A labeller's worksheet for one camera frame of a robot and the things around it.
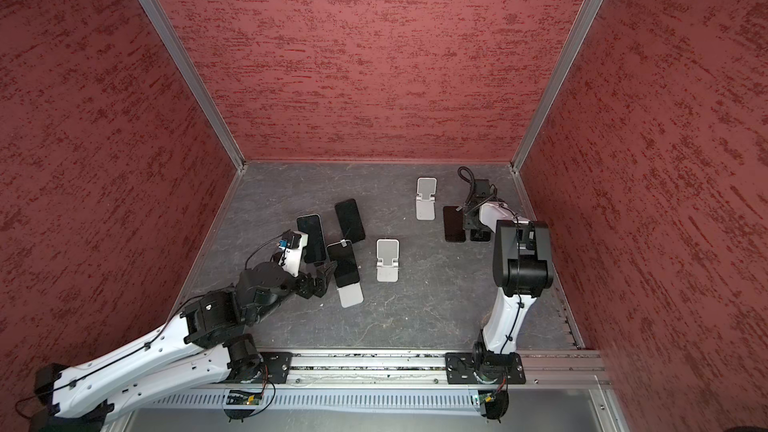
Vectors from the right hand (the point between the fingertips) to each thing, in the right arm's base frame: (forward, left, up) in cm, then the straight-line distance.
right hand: (480, 226), depth 100 cm
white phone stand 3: (+11, +18, 0) cm, 21 cm away
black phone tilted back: (0, +44, +7) cm, 44 cm away
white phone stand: (-22, +43, 0) cm, 49 cm away
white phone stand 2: (-11, +32, +6) cm, 34 cm away
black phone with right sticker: (+4, +8, -2) cm, 9 cm away
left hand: (-21, +49, +18) cm, 56 cm away
